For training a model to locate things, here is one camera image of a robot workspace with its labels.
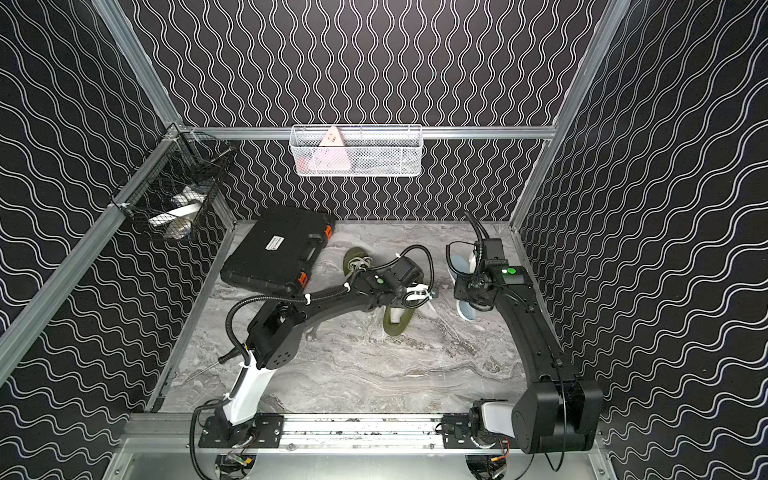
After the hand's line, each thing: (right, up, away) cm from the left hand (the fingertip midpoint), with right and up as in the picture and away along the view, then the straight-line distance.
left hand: (405, 278), depth 92 cm
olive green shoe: (-16, +6, +5) cm, 18 cm away
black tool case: (-43, +9, +11) cm, 45 cm away
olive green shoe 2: (-3, -15, -4) cm, 15 cm away
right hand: (+16, -2, -10) cm, 19 cm away
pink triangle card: (-22, +38, -2) cm, 44 cm away
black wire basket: (-72, +27, -1) cm, 77 cm away
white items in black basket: (-64, +16, -9) cm, 67 cm away
